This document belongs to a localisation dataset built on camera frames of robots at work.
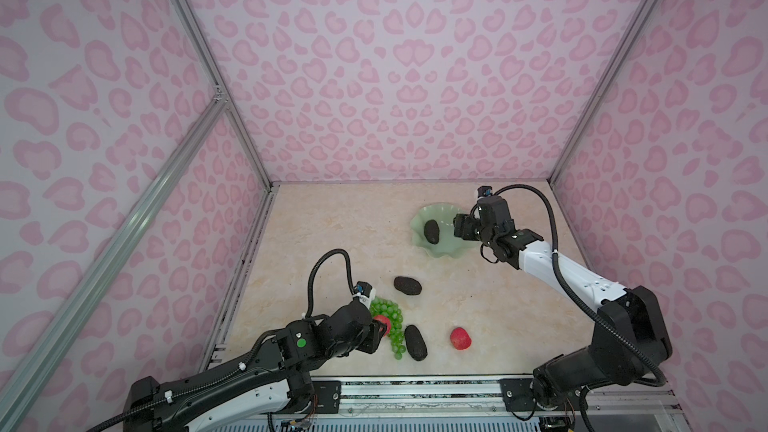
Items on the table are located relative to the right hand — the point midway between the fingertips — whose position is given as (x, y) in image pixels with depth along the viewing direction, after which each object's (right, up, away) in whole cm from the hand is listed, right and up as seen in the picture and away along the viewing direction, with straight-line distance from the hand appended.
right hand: (467, 217), depth 87 cm
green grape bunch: (-24, -25, -5) cm, 35 cm away
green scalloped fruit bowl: (-3, -9, +13) cm, 16 cm away
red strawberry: (-23, -28, -5) cm, 37 cm away
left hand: (-24, -26, -13) cm, 38 cm away
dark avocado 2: (-17, -20, +1) cm, 27 cm away
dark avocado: (-9, -5, +14) cm, 18 cm away
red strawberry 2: (-4, -31, -9) cm, 33 cm away
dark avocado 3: (-16, -33, -8) cm, 37 cm away
